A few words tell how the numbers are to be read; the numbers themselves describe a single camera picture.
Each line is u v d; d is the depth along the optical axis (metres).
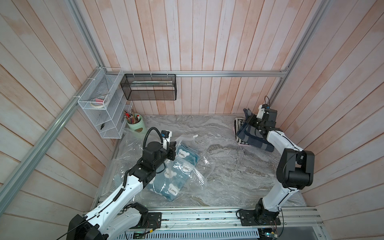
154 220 0.72
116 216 0.55
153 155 0.56
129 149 0.84
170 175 0.85
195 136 0.83
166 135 0.64
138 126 0.95
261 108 0.84
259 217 0.67
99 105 0.74
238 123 1.04
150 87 1.06
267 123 0.73
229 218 0.76
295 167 0.49
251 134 0.95
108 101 0.75
